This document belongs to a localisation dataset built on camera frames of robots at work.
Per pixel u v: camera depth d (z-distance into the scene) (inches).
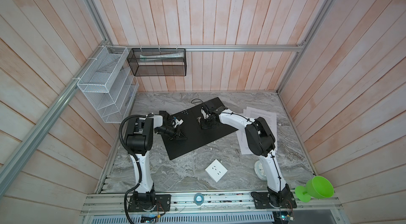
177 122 37.4
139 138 22.1
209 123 34.6
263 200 28.9
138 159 22.6
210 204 28.8
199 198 29.5
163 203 28.6
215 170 31.4
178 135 35.2
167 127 34.6
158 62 40.8
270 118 41.4
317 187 25.8
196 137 38.3
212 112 30.6
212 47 38.5
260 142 22.6
